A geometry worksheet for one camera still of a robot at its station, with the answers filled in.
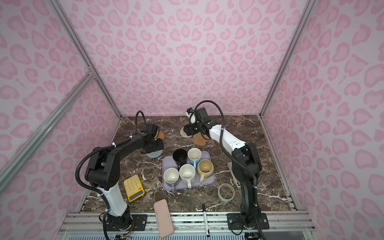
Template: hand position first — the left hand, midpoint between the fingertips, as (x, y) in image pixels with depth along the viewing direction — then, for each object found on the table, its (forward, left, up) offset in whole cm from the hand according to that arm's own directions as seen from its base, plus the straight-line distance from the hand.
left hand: (160, 144), depth 97 cm
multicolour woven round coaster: (+12, -14, -6) cm, 20 cm away
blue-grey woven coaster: (-4, +4, -5) cm, 7 cm away
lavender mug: (-20, -9, -2) cm, 22 cm away
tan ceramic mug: (-15, -29, -4) cm, 33 cm away
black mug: (-10, -14, 0) cm, 17 cm away
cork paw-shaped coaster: (+5, -25, -4) cm, 26 cm away
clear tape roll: (-29, -39, -6) cm, 49 cm away
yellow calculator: (-26, +12, -4) cm, 29 cm away
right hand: (+6, -20, +12) cm, 24 cm away
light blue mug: (-8, -22, -1) cm, 24 cm away
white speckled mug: (-18, -18, -4) cm, 25 cm away
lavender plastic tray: (-10, -5, -6) cm, 12 cm away
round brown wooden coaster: (+2, -38, -3) cm, 38 cm away
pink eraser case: (-41, -7, -2) cm, 42 cm away
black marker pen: (-42, -27, -4) cm, 51 cm away
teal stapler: (-14, -43, -2) cm, 46 cm away
